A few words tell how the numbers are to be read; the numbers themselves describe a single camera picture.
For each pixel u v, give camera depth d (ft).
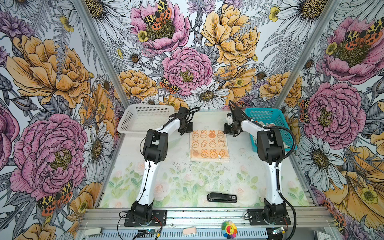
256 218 2.43
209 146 3.29
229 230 2.30
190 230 2.30
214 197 2.49
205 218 2.49
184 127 3.11
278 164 2.02
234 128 3.10
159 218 2.41
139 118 3.82
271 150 2.02
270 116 4.05
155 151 2.10
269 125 3.56
